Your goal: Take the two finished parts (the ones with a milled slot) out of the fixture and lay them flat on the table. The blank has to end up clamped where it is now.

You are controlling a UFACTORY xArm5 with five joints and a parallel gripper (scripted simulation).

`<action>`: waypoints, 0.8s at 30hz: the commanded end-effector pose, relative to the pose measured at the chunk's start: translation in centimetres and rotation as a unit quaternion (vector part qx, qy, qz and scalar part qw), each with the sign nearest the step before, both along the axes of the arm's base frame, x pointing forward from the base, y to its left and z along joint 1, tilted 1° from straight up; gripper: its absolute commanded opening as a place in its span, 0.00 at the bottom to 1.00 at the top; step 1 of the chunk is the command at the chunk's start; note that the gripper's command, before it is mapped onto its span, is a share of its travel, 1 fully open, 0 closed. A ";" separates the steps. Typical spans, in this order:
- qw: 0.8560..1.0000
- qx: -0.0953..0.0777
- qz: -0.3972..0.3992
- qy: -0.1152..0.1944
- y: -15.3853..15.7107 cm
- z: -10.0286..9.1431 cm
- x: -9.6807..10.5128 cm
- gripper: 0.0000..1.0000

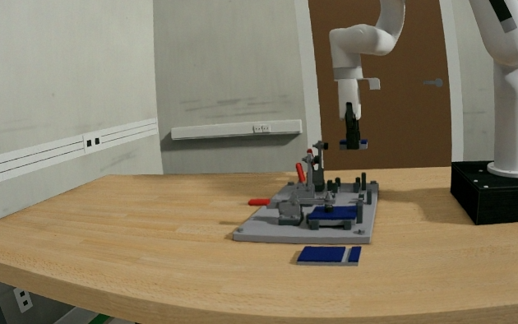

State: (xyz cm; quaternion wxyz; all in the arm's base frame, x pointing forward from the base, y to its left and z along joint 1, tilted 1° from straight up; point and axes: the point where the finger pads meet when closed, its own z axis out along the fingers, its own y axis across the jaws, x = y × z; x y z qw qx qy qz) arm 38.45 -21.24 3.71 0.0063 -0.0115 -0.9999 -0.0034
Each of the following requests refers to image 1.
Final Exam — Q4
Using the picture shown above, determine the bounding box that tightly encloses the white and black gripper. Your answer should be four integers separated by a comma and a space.
334, 79, 363, 150

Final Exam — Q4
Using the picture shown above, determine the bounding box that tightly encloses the blue part with slot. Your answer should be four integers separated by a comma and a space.
297, 246, 362, 266

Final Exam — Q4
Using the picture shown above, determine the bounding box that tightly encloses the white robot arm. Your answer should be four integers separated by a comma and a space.
329, 0, 518, 178

